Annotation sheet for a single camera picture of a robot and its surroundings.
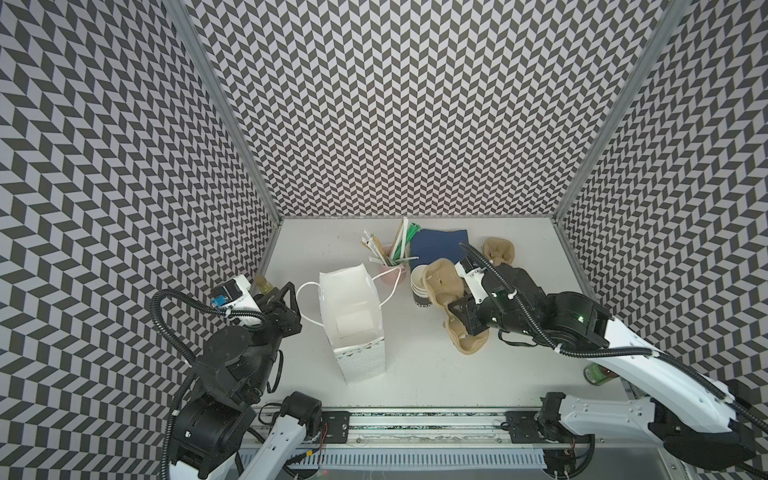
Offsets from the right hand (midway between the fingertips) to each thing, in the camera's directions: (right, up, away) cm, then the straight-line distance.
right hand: (457, 312), depth 64 cm
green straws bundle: (-10, +18, +27) cm, 34 cm away
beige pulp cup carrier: (-2, +5, +5) cm, 8 cm away
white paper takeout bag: (-27, -9, +27) cm, 39 cm away
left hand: (-35, +6, -6) cm, 35 cm away
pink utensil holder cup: (-14, +8, +5) cm, 17 cm away
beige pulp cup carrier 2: (+23, +12, +41) cm, 48 cm away
